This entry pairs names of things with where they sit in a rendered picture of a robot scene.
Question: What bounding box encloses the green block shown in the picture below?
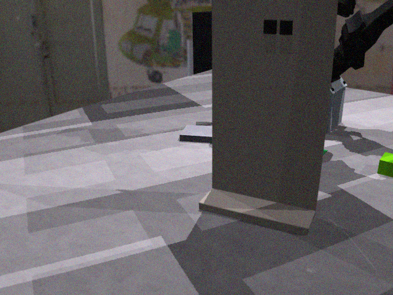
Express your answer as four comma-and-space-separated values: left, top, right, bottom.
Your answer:
377, 152, 393, 177

